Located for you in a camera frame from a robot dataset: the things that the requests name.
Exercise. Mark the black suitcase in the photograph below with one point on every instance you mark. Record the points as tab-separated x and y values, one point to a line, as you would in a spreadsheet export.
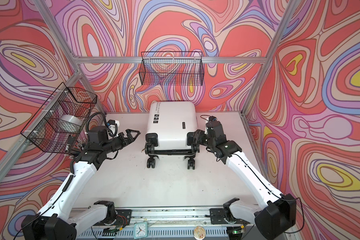
169	132

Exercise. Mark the round wooden coaster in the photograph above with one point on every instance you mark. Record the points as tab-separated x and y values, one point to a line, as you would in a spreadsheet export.
199	233

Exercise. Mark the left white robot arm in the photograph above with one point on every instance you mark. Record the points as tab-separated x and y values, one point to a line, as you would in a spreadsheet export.
53	221

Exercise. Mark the wire basket on wall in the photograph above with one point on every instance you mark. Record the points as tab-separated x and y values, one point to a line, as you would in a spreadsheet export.
42	130
172	68

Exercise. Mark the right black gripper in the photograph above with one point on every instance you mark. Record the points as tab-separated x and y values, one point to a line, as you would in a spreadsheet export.
199	140

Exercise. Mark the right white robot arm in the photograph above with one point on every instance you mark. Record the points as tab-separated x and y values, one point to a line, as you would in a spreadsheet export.
275	212

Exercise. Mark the red pen holder cup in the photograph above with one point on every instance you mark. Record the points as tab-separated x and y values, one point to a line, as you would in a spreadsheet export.
74	147

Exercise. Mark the small teal alarm clock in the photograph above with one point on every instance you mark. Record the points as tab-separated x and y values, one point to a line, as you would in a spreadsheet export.
140	230

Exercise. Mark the wire basket on left wall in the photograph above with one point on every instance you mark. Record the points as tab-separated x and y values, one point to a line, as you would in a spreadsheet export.
42	130

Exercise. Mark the white roll in basket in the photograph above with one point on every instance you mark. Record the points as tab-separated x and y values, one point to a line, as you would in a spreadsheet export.
69	124

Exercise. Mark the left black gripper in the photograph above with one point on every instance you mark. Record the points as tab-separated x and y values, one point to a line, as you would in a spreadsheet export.
129	140

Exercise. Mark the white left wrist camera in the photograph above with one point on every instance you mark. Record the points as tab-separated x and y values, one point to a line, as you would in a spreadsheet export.
113	124

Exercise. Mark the wire basket on back wall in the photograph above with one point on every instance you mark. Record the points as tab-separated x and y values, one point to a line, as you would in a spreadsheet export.
172	68

